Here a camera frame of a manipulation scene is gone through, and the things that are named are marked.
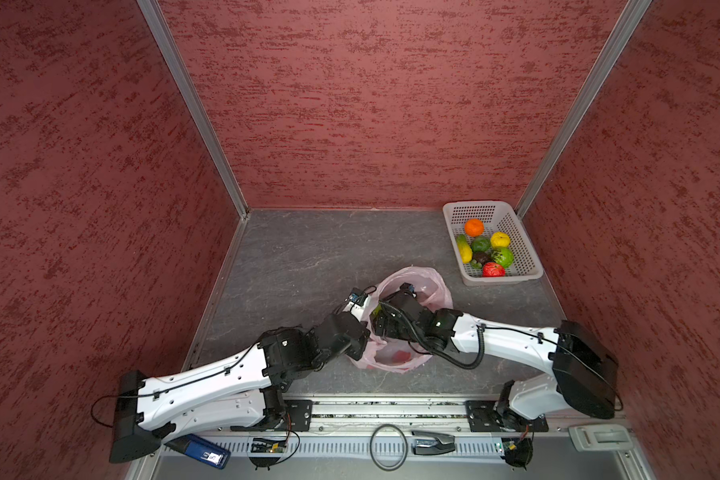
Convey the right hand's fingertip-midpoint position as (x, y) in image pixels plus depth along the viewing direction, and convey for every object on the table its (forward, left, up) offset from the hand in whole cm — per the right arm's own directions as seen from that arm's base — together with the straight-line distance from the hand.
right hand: (383, 333), depth 82 cm
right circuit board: (-28, -31, -7) cm, 42 cm away
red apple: (+20, -37, 0) cm, 43 cm away
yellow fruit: (+34, -45, -2) cm, 57 cm away
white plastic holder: (-25, -51, -5) cm, 57 cm away
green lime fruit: (+32, -37, -1) cm, 49 cm away
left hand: (-3, +5, +10) cm, 12 cm away
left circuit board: (-24, +30, -9) cm, 40 cm away
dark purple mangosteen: (+28, -37, -3) cm, 46 cm away
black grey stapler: (-25, -10, -5) cm, 28 cm away
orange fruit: (+41, -37, -2) cm, 55 cm away
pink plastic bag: (+11, -14, +5) cm, 19 cm away
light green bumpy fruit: (+25, -42, +1) cm, 49 cm away
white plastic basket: (+46, -47, -1) cm, 66 cm away
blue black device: (-25, +43, -3) cm, 50 cm away
